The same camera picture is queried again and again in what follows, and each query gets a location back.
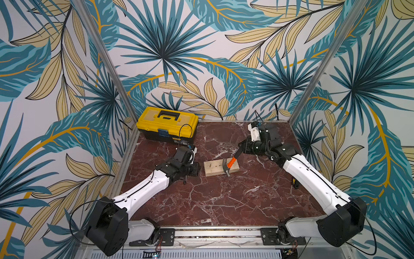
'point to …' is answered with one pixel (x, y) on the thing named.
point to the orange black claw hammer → (227, 168)
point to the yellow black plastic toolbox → (167, 125)
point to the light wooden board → (215, 167)
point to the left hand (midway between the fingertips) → (197, 169)
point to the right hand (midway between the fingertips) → (239, 144)
